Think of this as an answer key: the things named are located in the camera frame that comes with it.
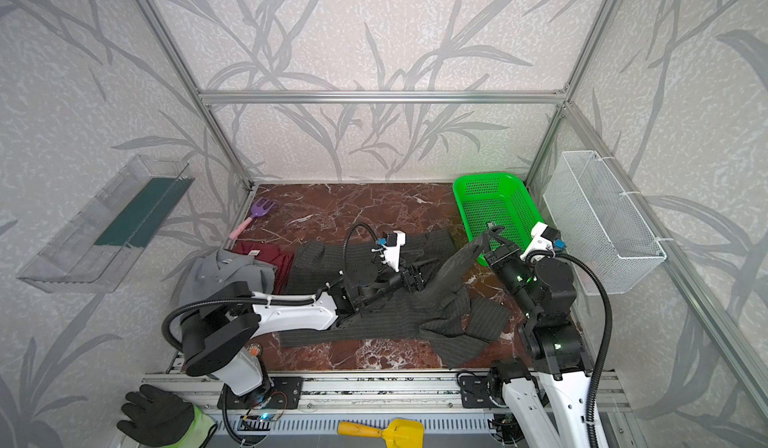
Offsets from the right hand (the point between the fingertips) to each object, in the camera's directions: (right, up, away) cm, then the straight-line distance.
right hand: (481, 222), depth 64 cm
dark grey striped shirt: (-2, -30, +20) cm, 36 cm away
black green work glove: (-74, -48, +6) cm, 88 cm away
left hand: (-9, -7, +9) cm, 15 cm away
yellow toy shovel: (-18, -48, +3) cm, 51 cm away
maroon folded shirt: (-61, -12, +33) cm, 70 cm away
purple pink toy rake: (-72, +2, +47) cm, 86 cm away
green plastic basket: (+19, +5, +52) cm, 55 cm away
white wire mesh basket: (+24, -1, -1) cm, 24 cm away
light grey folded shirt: (-71, -15, +24) cm, 77 cm away
